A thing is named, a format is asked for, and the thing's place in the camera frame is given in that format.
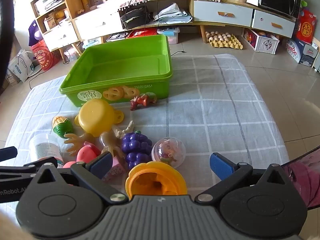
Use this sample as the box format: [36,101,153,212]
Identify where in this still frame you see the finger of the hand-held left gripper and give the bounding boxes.
[0,147,18,162]
[0,157,58,180]

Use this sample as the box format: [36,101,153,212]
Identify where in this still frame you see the grey cabinet drawer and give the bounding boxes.
[193,0,253,28]
[252,10,296,38]

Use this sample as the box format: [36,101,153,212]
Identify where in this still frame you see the white plastic crate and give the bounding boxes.
[244,28,280,55]

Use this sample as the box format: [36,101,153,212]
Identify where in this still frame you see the green plastic storage box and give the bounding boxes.
[59,34,173,105]

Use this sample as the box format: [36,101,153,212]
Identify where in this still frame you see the stack of papers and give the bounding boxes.
[34,0,64,12]

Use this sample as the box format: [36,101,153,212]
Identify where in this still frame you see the clear plastic storage box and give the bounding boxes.
[157,27,180,44]

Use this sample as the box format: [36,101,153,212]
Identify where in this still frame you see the purple toy grapes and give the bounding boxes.
[122,130,153,170]

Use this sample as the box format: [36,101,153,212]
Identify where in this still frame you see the pile of white papers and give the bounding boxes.
[153,3,193,23]

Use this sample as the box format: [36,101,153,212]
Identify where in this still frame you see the red gift box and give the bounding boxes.
[295,9,317,43]

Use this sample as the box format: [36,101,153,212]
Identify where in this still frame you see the red toy dinosaur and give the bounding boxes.
[130,92,158,111]

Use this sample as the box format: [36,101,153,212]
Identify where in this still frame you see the purple plastic item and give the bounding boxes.
[28,20,43,47]

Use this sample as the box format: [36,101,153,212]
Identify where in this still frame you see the wooden low cabinet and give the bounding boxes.
[117,0,300,40]

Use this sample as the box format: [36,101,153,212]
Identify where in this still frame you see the toy corn cob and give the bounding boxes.
[52,116,75,138]

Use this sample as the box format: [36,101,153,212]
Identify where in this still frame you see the black bag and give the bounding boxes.
[120,6,153,30]

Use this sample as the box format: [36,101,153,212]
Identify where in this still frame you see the wooden shelf unit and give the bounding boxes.
[30,0,125,63]

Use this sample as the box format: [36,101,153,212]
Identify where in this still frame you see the white paper bag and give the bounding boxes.
[7,49,35,83]

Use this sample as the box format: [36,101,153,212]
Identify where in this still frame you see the orange yellow toy cup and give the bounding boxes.
[125,161,188,200]

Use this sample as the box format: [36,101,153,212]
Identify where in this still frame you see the yellow toy pot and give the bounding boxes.
[74,98,125,137]

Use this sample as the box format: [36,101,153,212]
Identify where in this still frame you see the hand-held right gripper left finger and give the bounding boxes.
[37,152,129,205]

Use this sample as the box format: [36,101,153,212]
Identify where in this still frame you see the clear plastic jar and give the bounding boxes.
[29,134,64,168]

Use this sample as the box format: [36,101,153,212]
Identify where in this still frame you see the flat red box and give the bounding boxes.
[127,29,158,39]

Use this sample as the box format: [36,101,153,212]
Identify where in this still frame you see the white shelf drawer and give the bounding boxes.
[74,11,123,40]
[42,21,79,52]

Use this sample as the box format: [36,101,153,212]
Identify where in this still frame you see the pink toy fruit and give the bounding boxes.
[76,142,102,163]

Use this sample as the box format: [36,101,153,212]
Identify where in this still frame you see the dark blurred cable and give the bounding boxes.
[0,0,16,93]

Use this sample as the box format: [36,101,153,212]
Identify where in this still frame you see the pink small box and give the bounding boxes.
[101,155,128,182]

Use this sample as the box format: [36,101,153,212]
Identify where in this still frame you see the white starfish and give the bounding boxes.
[112,120,135,138]

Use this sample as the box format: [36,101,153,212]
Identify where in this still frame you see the tray of eggs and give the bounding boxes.
[205,31,243,50]

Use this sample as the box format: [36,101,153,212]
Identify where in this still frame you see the clear capsule ball with toy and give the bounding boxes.
[151,137,186,169]

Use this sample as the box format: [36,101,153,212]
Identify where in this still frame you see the red printed bucket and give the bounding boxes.
[30,41,60,71]

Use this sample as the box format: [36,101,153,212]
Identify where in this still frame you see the amber rubber octopus toy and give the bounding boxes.
[64,132,95,155]
[99,131,125,159]

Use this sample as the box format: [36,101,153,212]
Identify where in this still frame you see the blue white carton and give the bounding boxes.
[282,38,319,67]

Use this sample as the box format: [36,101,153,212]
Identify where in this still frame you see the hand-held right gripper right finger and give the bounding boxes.
[195,152,287,204]

